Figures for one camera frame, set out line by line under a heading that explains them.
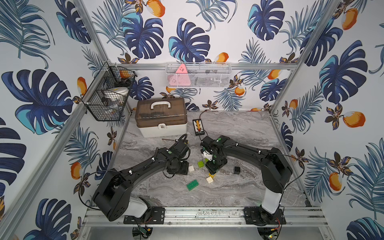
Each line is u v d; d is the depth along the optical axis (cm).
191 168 89
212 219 75
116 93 80
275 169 47
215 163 75
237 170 87
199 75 93
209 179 85
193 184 84
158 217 74
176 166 65
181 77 90
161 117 90
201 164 92
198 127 109
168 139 104
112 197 42
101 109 82
